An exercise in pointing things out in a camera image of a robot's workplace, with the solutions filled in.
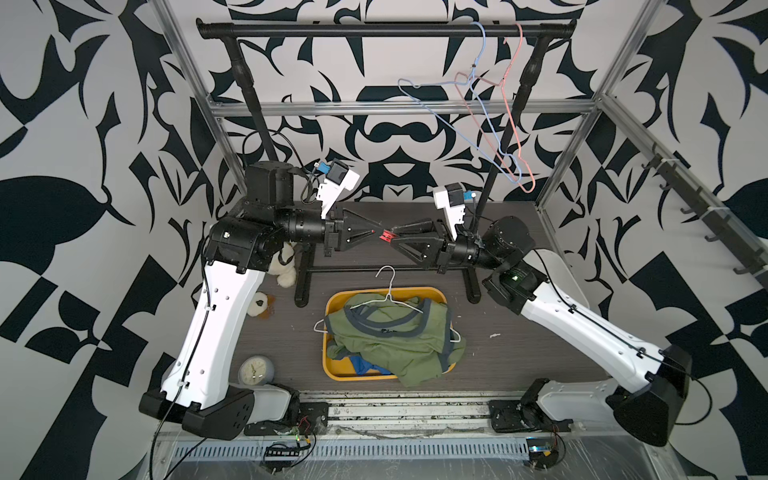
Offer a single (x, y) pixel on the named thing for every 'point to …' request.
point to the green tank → (412, 337)
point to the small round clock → (256, 370)
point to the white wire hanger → (388, 298)
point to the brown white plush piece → (261, 305)
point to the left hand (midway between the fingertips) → (376, 226)
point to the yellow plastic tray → (346, 368)
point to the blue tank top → (361, 366)
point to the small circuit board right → (542, 453)
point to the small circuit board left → (280, 458)
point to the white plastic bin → (551, 267)
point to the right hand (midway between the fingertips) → (394, 239)
